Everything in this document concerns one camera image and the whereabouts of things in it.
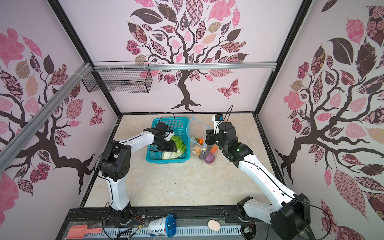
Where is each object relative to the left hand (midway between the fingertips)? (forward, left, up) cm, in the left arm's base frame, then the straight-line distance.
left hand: (173, 151), depth 95 cm
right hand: (-1, -21, +24) cm, 32 cm away
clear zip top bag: (+18, -17, -3) cm, 25 cm away
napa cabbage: (+2, -5, +2) cm, 6 cm away
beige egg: (-41, -23, 0) cm, 47 cm away
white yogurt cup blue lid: (-42, 0, +6) cm, 42 cm away
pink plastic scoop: (-43, +40, -1) cm, 58 cm away
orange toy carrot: (+2, -18, +9) cm, 20 cm away
